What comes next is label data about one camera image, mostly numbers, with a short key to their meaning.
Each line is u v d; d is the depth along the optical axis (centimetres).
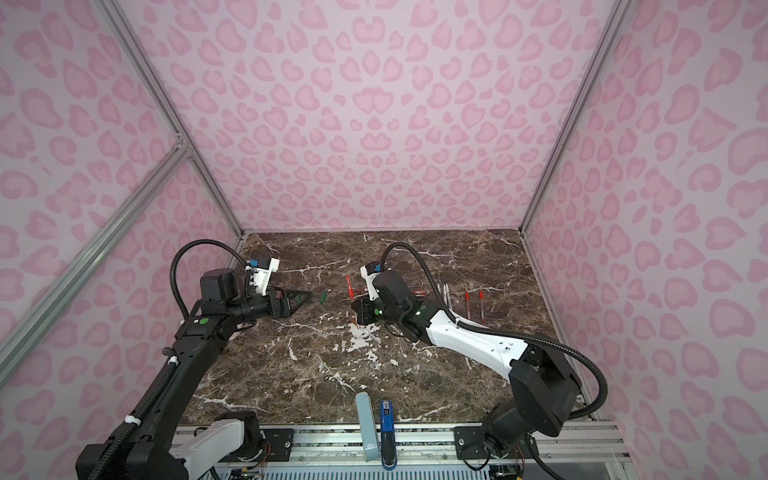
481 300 100
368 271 72
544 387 42
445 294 101
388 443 71
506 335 45
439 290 103
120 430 40
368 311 70
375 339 91
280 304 67
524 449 63
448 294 101
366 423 75
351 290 106
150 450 38
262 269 68
